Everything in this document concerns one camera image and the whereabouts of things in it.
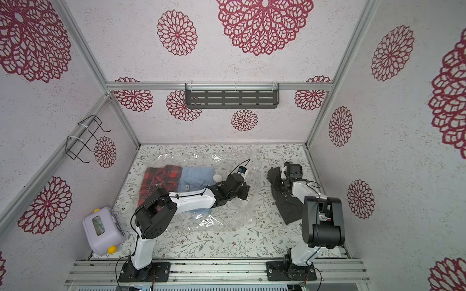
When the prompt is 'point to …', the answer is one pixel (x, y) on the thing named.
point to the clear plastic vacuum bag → (227, 213)
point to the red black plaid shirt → (156, 179)
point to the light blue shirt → (195, 178)
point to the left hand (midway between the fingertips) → (247, 186)
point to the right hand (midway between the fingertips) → (274, 180)
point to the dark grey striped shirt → (289, 207)
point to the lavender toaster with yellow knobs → (103, 231)
